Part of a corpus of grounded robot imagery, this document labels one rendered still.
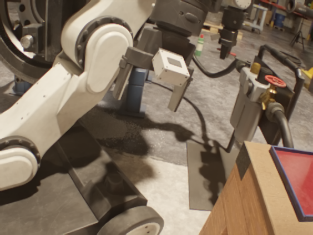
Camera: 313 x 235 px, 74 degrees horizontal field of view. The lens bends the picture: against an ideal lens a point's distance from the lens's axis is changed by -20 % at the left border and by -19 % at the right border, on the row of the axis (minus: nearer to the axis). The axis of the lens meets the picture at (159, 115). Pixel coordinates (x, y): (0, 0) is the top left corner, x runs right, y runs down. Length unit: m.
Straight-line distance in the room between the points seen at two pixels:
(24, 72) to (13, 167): 0.57
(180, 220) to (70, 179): 0.40
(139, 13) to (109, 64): 0.15
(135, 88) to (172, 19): 0.95
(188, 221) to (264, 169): 0.53
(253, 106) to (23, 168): 0.70
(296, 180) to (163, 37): 0.30
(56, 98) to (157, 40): 0.28
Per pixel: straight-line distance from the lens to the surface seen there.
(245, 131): 0.88
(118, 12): 0.57
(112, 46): 0.52
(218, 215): 0.51
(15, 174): 0.60
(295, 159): 0.45
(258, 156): 0.42
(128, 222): 0.60
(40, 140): 0.62
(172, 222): 0.86
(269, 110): 0.71
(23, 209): 0.66
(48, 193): 0.69
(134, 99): 1.33
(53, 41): 0.94
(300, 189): 0.39
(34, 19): 1.14
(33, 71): 1.05
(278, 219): 0.33
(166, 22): 0.38
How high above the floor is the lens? 0.68
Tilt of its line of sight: 29 degrees down
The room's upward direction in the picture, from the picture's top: 11 degrees clockwise
